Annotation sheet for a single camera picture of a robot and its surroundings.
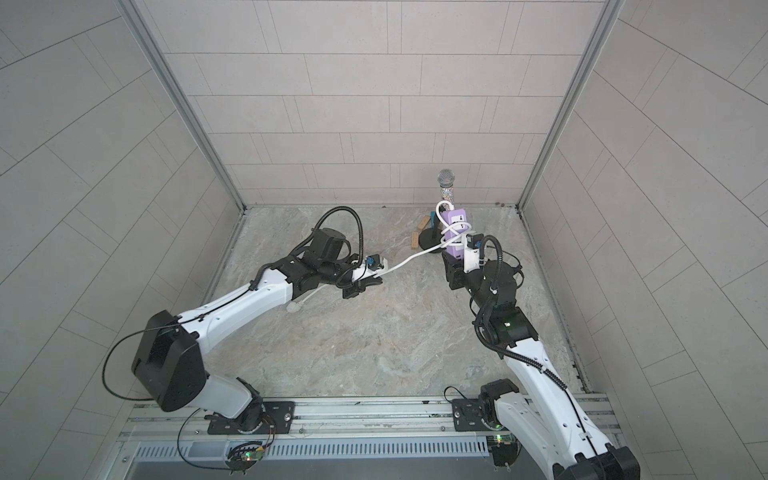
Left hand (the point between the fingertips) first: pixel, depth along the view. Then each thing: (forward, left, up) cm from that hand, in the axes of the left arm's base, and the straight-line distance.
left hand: (382, 275), depth 79 cm
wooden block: (+26, -11, -14) cm, 31 cm away
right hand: (+3, -17, +8) cm, 19 cm away
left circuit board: (-38, +30, -15) cm, 51 cm away
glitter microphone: (+23, -17, +15) cm, 32 cm away
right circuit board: (-36, -29, -15) cm, 49 cm away
